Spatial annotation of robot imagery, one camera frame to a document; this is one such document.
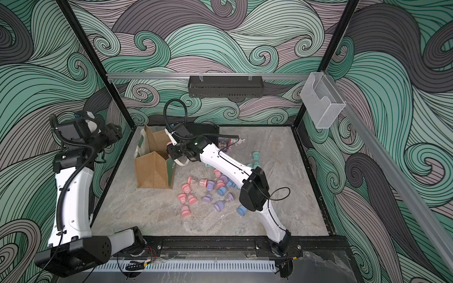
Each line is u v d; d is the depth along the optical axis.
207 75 0.92
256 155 1.03
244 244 0.75
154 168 0.86
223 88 0.95
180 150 0.60
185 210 0.81
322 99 0.77
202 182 0.91
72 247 0.36
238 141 1.09
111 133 0.61
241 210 0.81
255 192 0.56
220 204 0.84
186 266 0.70
